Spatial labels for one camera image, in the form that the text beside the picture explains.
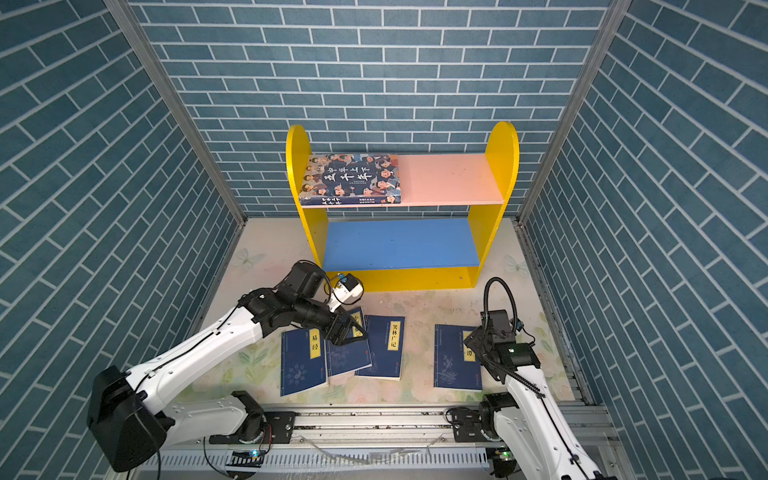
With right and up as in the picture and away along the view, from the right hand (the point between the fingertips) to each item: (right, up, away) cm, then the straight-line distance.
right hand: (474, 341), depth 83 cm
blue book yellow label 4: (-5, -7, +1) cm, 9 cm away
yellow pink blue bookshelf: (-20, +35, +16) cm, 43 cm away
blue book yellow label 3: (-25, 0, +5) cm, 26 cm away
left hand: (-31, +6, -11) cm, 34 cm away
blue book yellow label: (-49, -6, 0) cm, 49 cm away
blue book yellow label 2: (-35, -4, 0) cm, 35 cm away
